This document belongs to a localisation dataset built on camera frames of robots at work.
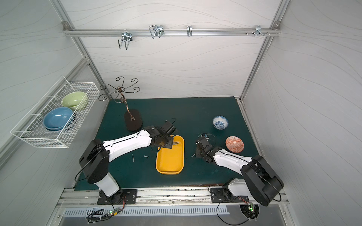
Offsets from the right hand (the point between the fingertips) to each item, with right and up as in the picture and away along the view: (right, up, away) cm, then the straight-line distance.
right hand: (200, 149), depth 91 cm
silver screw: (-36, -4, -3) cm, 36 cm away
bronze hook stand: (-49, +19, +14) cm, 55 cm away
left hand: (-20, +5, -5) cm, 21 cm away
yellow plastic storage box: (-19, -6, -6) cm, 20 cm away
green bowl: (-69, +31, -17) cm, 78 cm away
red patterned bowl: (+24, +3, +2) cm, 24 cm away
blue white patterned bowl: (+17, +16, +14) cm, 27 cm away
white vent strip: (-63, -27, -20) cm, 71 cm away
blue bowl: (-69, +21, -27) cm, 77 cm away
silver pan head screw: (-6, -4, -3) cm, 7 cm away
